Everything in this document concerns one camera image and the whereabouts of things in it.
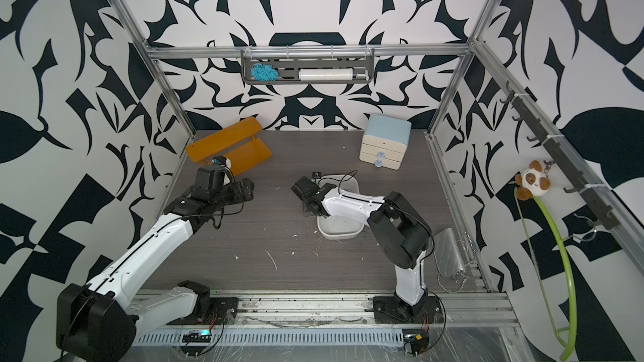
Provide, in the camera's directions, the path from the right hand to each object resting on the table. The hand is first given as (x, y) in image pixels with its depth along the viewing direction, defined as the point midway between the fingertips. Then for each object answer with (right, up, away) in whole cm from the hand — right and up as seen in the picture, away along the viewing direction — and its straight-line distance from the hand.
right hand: (309, 204), depth 93 cm
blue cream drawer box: (+29, +23, +5) cm, 38 cm away
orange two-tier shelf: (-29, +23, +6) cm, 38 cm away
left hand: (-24, +9, -10) cm, 27 cm away
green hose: (+54, -20, -40) cm, 70 cm away
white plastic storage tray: (+10, -8, -3) cm, 13 cm away
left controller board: (-31, -34, -20) cm, 50 cm away
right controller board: (+32, -35, -22) cm, 52 cm away
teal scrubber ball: (-16, +48, -2) cm, 50 cm away
